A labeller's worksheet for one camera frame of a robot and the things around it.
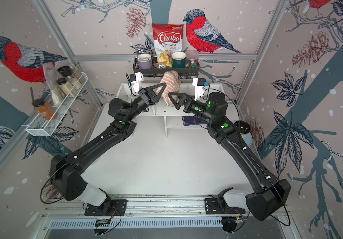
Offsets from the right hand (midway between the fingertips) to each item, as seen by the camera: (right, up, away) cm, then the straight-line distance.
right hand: (173, 95), depth 62 cm
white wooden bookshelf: (+4, -11, +34) cm, 36 cm away
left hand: (-2, +3, -8) cm, 8 cm away
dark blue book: (+9, -12, +30) cm, 34 cm away
